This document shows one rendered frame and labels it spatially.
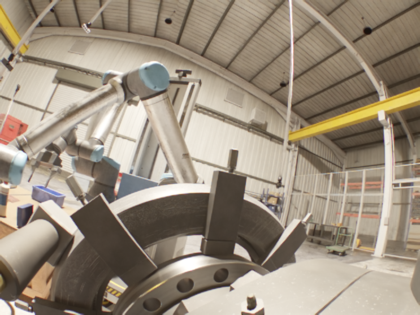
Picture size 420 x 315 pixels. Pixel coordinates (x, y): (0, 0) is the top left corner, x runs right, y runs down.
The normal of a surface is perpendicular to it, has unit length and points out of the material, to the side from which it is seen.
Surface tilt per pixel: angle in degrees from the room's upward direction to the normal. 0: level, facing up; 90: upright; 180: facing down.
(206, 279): 90
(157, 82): 85
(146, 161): 90
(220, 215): 90
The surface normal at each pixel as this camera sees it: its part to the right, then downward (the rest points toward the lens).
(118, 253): 0.43, -0.09
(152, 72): 0.78, -0.03
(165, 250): -0.13, -0.25
